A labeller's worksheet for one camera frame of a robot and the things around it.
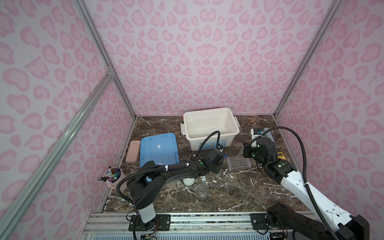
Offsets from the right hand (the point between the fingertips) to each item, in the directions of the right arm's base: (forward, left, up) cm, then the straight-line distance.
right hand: (244, 142), depth 78 cm
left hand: (-4, +13, -13) cm, 18 cm away
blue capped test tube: (+1, +7, -19) cm, 20 cm away
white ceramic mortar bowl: (-15, +29, -18) cm, 38 cm away
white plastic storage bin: (+26, +25, -18) cm, 40 cm away
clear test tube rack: (-2, 0, -20) cm, 20 cm away
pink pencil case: (+2, +66, -18) cm, 69 cm away
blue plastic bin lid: (+8, +49, -21) cm, 54 cm away
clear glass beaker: (-21, +22, -15) cm, 34 cm away
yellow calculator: (+4, -28, -20) cm, 35 cm away
